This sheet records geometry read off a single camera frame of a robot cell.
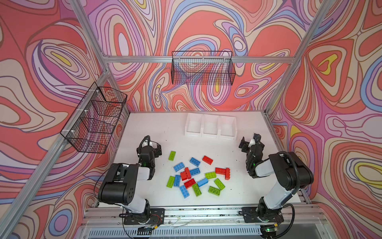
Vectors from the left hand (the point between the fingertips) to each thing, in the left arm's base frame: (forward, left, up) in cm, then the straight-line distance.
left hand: (152, 143), depth 94 cm
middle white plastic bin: (+18, -39, -5) cm, 43 cm away
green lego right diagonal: (-23, -41, -7) cm, 48 cm away
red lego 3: (-19, -46, -6) cm, 51 cm away
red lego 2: (-17, -43, -5) cm, 46 cm away
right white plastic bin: (+16, -52, -5) cm, 55 cm away
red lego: (-9, -35, -6) cm, 37 cm away
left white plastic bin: (+21, -27, -7) cm, 35 cm away
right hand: (+2, -64, 0) cm, 64 cm away
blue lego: (-10, -27, -5) cm, 30 cm away
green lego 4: (-27, -28, -5) cm, 39 cm away
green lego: (-5, -13, -7) cm, 15 cm away
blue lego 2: (-14, -17, -5) cm, 23 cm away
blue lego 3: (-22, -17, -6) cm, 28 cm away
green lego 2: (-19, -36, -6) cm, 41 cm away
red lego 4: (-23, -24, -7) cm, 34 cm away
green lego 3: (-22, -13, -6) cm, 27 cm away
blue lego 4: (-23, -31, -5) cm, 39 cm away
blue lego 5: (-28, -21, -5) cm, 35 cm away
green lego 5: (-27, -38, -6) cm, 47 cm away
